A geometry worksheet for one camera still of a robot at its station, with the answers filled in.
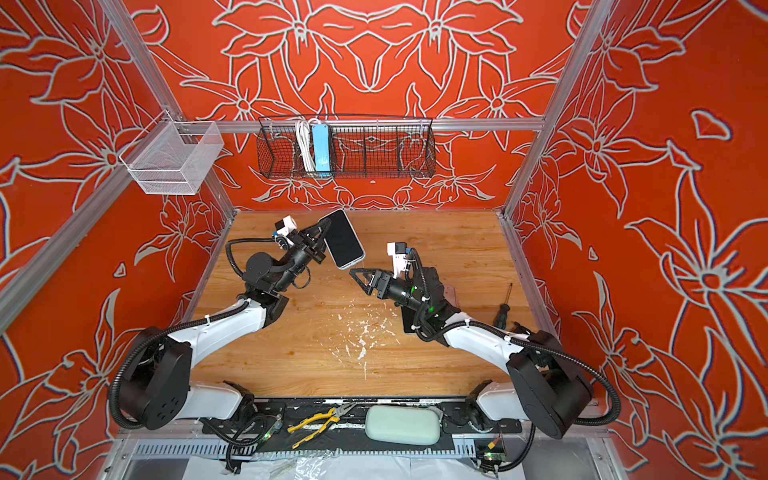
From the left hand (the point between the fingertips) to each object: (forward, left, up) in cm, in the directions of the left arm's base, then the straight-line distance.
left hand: (330, 221), depth 68 cm
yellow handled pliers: (-34, -2, -34) cm, 48 cm away
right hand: (-8, -5, -11) cm, 14 cm away
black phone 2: (-7, -20, -34) cm, 40 cm away
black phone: (-5, -4, -1) cm, 6 cm away
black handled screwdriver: (-5, -49, -33) cm, 59 cm away
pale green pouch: (-35, -21, -33) cm, 52 cm away
